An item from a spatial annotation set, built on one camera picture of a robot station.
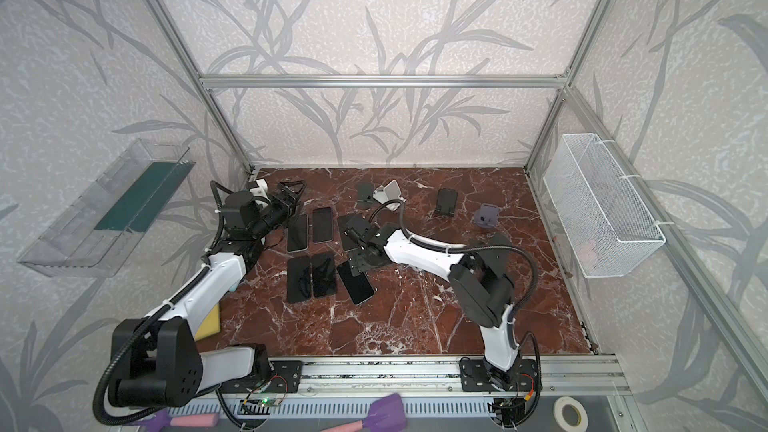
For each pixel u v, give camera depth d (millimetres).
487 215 1019
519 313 514
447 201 1021
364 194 1054
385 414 690
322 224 1019
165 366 402
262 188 765
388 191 1023
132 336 407
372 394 719
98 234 638
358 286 890
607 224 614
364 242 680
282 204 722
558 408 691
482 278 517
